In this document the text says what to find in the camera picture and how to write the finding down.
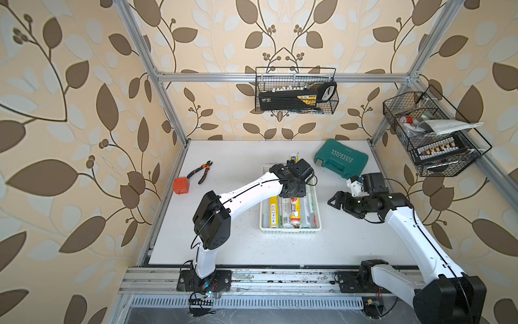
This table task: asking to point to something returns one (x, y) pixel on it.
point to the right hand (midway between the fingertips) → (336, 205)
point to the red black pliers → (207, 166)
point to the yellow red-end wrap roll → (295, 202)
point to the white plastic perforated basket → (264, 214)
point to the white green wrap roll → (313, 204)
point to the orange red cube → (181, 185)
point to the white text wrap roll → (305, 212)
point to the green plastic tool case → (335, 156)
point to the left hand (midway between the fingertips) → (301, 192)
